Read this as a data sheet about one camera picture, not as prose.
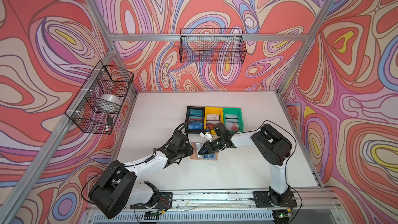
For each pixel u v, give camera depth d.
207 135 0.88
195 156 0.88
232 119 1.01
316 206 0.73
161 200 0.72
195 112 1.04
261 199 0.73
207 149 0.83
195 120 1.02
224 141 0.77
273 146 0.53
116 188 0.42
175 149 0.68
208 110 1.01
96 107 0.73
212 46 0.96
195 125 0.99
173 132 0.69
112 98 0.74
